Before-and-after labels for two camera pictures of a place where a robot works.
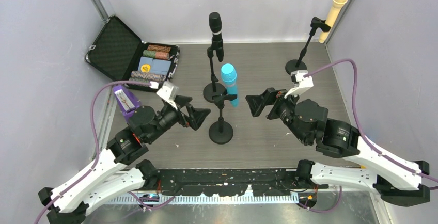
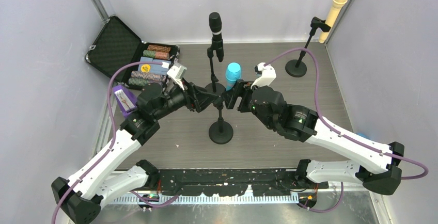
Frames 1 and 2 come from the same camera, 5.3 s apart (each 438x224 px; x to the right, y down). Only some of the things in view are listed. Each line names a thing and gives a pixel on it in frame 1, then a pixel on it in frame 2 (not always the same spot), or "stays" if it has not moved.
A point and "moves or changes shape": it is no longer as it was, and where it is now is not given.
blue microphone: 229,76 moves or changes shape
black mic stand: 215,89 stays
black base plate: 231,182 stays
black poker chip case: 120,51 stays
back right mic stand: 296,65 stays
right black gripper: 255,102 → 245,86
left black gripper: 195,115 → 196,105
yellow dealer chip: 145,68 stays
